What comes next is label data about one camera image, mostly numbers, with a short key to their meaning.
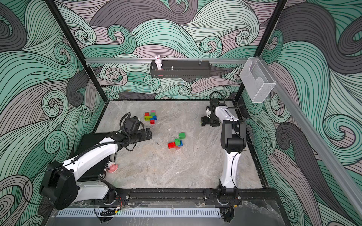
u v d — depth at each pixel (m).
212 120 0.88
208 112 0.97
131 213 0.70
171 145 0.88
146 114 1.10
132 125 0.64
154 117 1.07
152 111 1.12
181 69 1.00
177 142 0.86
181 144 0.88
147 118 1.06
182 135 0.99
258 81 0.79
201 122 0.98
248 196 0.75
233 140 0.56
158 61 0.88
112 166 0.82
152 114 1.10
